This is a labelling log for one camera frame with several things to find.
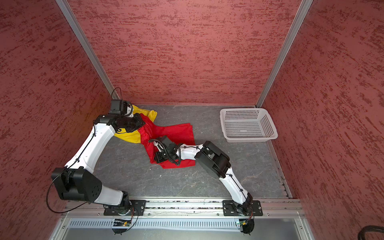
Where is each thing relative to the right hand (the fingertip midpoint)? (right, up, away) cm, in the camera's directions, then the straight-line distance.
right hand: (154, 161), depth 90 cm
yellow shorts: (-17, +14, +10) cm, 24 cm away
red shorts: (+13, +16, +13) cm, 24 cm away
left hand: (-3, +23, -8) cm, 24 cm away
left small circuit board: (-12, -26, -18) cm, 33 cm away
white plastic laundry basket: (+64, +22, +19) cm, 71 cm away
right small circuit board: (+51, -26, -19) cm, 60 cm away
